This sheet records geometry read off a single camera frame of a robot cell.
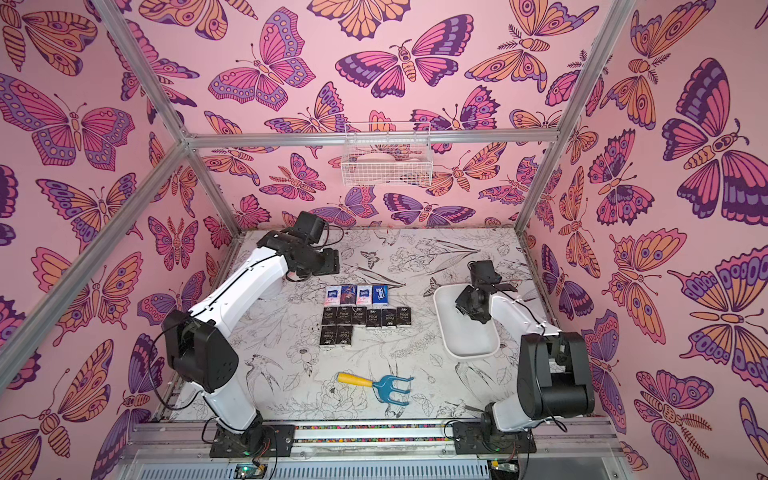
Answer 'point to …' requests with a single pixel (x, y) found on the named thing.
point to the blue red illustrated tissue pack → (348, 294)
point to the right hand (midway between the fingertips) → (460, 303)
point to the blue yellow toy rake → (384, 386)
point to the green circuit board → (249, 471)
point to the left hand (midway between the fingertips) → (335, 264)
